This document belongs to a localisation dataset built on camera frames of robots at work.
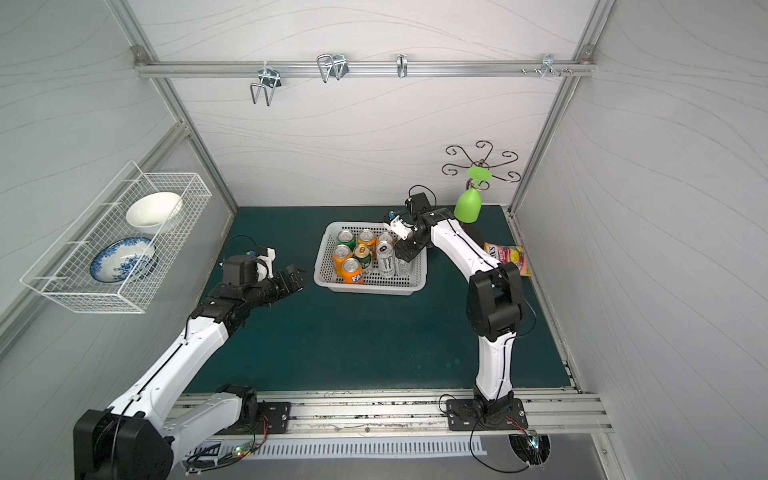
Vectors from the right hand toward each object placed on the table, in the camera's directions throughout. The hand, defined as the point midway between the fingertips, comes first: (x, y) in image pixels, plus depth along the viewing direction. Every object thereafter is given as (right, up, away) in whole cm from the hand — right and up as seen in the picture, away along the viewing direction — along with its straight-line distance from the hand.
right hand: (406, 244), depth 93 cm
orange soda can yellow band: (-21, -3, 0) cm, 22 cm away
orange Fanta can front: (-17, -8, -3) cm, 19 cm away
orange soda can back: (-13, +2, +5) cm, 14 cm away
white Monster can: (-1, -8, +2) cm, 8 cm away
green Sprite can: (-20, +2, +5) cm, 21 cm away
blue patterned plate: (-64, -3, -28) cm, 70 cm away
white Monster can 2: (-6, -4, -2) cm, 8 cm away
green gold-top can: (-14, -3, 0) cm, 14 cm away
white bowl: (-66, +9, -19) cm, 69 cm away
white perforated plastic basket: (-10, -14, +5) cm, 18 cm away
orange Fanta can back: (-6, +2, +4) cm, 8 cm away
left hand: (-29, -9, -13) cm, 33 cm away
